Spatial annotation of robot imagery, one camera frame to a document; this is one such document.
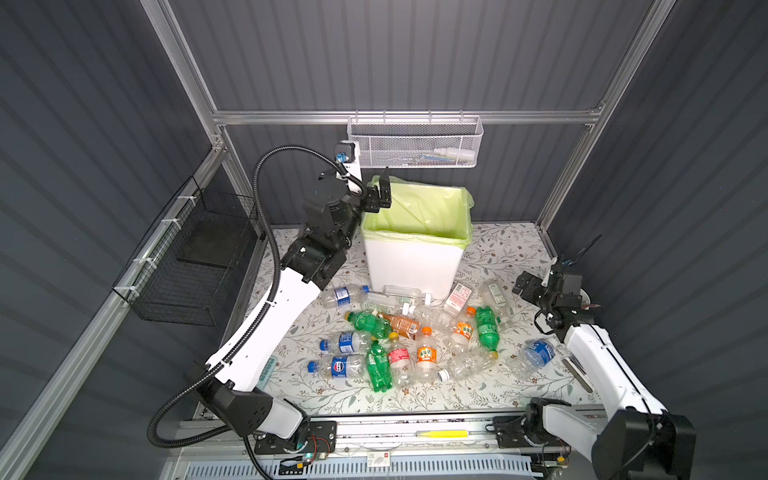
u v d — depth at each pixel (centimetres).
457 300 94
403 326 87
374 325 92
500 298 94
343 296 95
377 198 57
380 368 81
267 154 45
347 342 83
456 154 87
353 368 79
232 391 39
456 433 74
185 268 73
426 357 82
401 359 82
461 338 87
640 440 40
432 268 89
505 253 112
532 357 85
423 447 73
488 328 87
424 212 96
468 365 81
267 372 83
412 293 95
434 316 90
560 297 62
